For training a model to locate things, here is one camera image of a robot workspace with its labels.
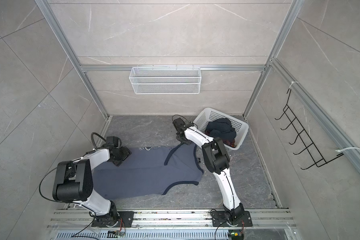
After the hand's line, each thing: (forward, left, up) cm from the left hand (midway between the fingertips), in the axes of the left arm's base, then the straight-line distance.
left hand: (127, 152), depth 96 cm
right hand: (+10, -37, 0) cm, 38 cm away
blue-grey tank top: (-13, -14, -3) cm, 19 cm away
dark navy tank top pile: (+14, -64, +6) cm, 66 cm away
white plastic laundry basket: (+30, -58, +4) cm, 65 cm away
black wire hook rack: (-23, -91, +30) cm, 99 cm away
